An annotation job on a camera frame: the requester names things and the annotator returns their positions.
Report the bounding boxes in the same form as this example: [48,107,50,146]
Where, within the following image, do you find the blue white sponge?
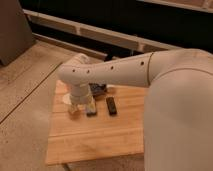
[86,100,97,116]

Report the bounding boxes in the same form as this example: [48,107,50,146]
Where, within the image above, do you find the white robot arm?
[59,49,213,171]

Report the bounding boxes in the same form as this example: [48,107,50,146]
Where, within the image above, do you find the dark ceramic bowl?
[90,84,107,96]

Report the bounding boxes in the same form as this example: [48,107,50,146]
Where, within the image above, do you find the black rectangular block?
[106,97,117,115]

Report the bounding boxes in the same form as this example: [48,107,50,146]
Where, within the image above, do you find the white paper cup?
[62,94,79,114]

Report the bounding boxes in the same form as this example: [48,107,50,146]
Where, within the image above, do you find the wooden table board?
[46,81,147,165]

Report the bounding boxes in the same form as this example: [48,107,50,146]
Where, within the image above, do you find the grey cabinet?
[0,0,35,66]

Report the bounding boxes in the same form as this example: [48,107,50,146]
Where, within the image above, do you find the white window frame rail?
[24,9,179,57]

